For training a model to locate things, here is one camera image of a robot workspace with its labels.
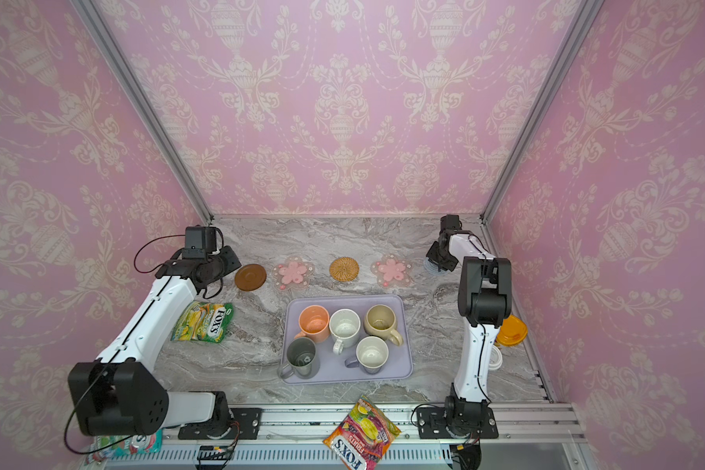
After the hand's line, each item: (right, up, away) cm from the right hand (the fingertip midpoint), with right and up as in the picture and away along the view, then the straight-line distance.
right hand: (437, 259), depth 105 cm
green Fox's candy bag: (-65, -24, -63) cm, 94 cm away
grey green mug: (-45, -28, -22) cm, 57 cm away
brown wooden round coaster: (-67, -6, -3) cm, 67 cm away
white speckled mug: (-33, -20, -16) cm, 41 cm away
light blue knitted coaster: (-2, -3, -2) cm, 4 cm away
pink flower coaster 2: (-16, -4, 0) cm, 17 cm away
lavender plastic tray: (-36, -29, -23) cm, 52 cm away
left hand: (-65, +1, -21) cm, 68 cm away
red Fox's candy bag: (-28, -41, -35) cm, 61 cm away
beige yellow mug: (-22, -19, -14) cm, 32 cm away
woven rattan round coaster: (-34, -3, 0) cm, 34 cm away
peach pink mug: (-42, -19, -16) cm, 49 cm away
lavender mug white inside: (-25, -27, -20) cm, 42 cm away
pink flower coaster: (-52, -5, -2) cm, 52 cm away
